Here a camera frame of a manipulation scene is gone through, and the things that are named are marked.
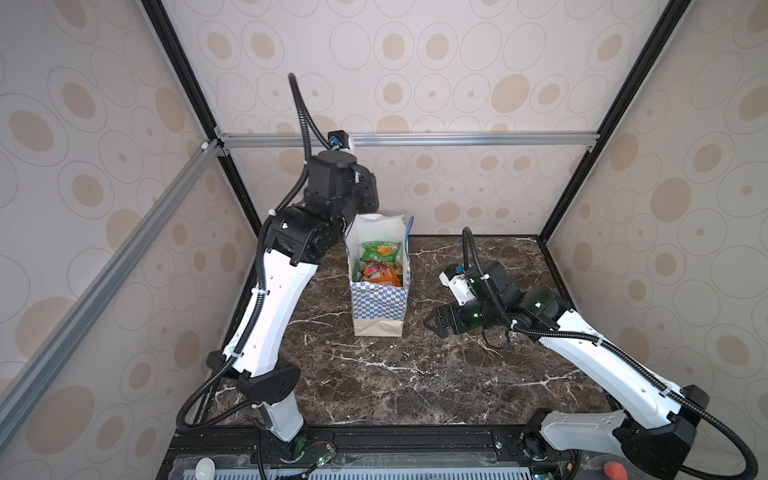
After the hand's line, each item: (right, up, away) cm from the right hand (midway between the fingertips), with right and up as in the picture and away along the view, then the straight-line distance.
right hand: (447, 314), depth 72 cm
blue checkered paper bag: (-17, -1, +12) cm, 21 cm away
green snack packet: (-17, +17, +26) cm, 35 cm away
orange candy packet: (-17, +9, +21) cm, 28 cm away
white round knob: (-57, -36, -2) cm, 68 cm away
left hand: (-16, +30, -11) cm, 36 cm away
